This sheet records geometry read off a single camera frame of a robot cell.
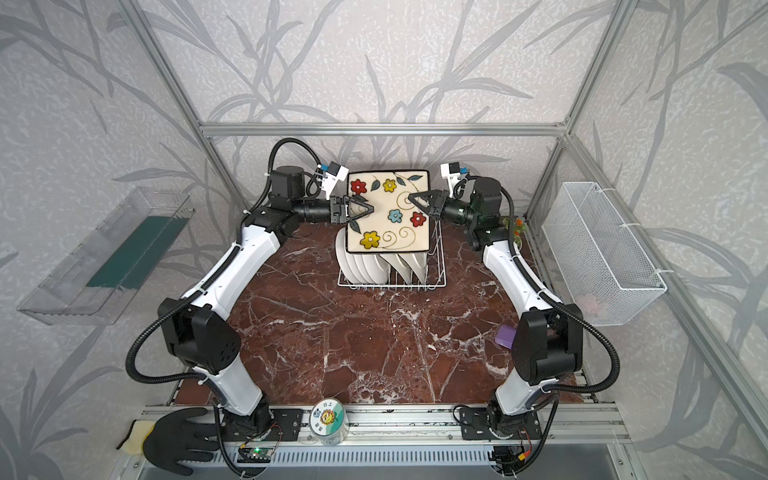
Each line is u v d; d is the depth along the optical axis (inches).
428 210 26.8
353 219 26.3
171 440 27.8
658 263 24.0
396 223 28.6
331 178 27.0
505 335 35.8
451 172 27.8
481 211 24.4
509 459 27.8
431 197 27.4
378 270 36.3
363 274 35.0
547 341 17.8
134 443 27.8
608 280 23.5
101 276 25.1
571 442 29.6
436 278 39.8
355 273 35.0
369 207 27.1
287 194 24.0
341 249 35.1
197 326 17.4
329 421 26.3
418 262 35.5
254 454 27.8
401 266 35.5
